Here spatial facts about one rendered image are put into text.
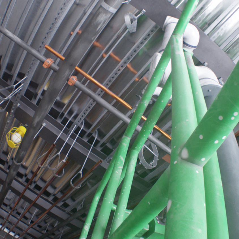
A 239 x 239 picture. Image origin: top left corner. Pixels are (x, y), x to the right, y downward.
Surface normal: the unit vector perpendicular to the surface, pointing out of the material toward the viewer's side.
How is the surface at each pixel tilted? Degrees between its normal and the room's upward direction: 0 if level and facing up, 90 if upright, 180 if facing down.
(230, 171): 90
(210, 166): 90
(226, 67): 180
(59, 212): 90
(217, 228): 90
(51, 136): 180
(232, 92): 135
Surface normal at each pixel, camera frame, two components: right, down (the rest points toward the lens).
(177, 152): -0.66, -0.68
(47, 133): -0.18, 0.55
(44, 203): 0.58, -0.61
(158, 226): 0.35, -0.74
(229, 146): 0.05, -0.83
